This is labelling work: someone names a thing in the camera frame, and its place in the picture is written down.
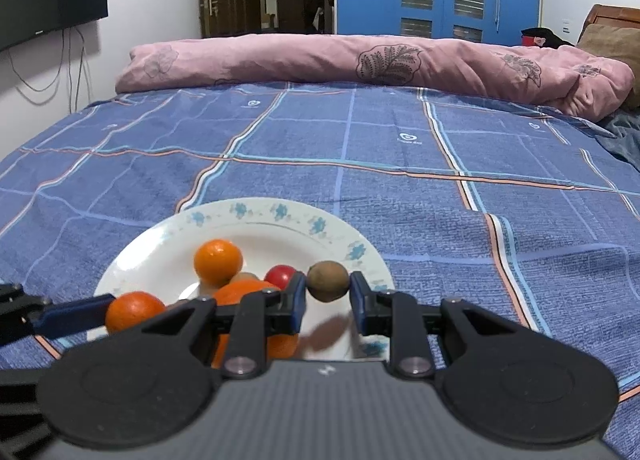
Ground brown pillow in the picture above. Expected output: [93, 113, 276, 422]
[576, 23, 640, 108]

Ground pink quilt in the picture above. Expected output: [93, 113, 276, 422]
[115, 32, 636, 119]

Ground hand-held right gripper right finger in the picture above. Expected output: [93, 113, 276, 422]
[349, 271, 506, 378]

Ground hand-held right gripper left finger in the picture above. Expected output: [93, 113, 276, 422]
[140, 271, 307, 377]

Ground large orange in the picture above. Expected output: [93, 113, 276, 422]
[210, 279, 301, 368]

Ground white floral rim plate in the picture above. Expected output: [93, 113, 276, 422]
[92, 197, 396, 362]

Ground wall cables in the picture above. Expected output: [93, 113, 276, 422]
[5, 22, 93, 113]

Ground grey-blue blanket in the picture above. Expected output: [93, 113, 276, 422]
[594, 109, 640, 172]

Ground blue plaid bed sheet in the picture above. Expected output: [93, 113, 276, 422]
[0, 81, 640, 460]

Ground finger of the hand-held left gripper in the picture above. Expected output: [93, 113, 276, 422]
[0, 282, 117, 342]

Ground black and red garment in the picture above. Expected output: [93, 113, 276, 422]
[520, 27, 577, 49]

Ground small orange tomato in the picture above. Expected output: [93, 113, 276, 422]
[193, 239, 244, 288]
[105, 291, 167, 336]

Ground wooden headboard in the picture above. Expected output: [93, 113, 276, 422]
[580, 3, 640, 43]

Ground red cherry tomato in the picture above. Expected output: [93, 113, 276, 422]
[263, 264, 296, 291]

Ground brown kiwi fruit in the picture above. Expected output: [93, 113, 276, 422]
[306, 261, 350, 303]

